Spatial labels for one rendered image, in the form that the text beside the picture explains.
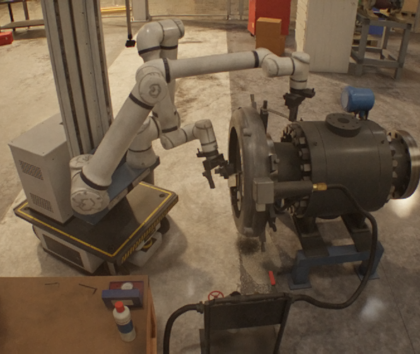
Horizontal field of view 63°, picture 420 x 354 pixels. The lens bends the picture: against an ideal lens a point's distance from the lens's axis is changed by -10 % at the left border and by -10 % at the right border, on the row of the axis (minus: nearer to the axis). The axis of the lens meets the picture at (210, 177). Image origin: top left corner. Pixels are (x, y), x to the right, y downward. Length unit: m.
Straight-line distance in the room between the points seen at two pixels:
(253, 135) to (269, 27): 4.65
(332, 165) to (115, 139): 1.13
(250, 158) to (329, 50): 4.18
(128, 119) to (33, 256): 1.49
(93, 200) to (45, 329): 0.61
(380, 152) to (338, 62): 3.88
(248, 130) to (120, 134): 0.65
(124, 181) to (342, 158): 1.23
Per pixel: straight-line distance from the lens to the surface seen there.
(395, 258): 2.79
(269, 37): 6.48
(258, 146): 1.87
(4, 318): 1.87
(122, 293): 1.63
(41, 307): 1.84
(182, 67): 1.71
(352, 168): 2.11
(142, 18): 9.34
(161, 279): 2.41
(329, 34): 5.82
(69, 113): 1.98
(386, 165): 2.21
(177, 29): 2.03
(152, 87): 1.52
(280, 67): 1.71
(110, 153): 1.66
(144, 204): 2.45
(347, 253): 2.34
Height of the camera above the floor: 1.85
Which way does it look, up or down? 35 degrees down
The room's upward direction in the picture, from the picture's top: straight up
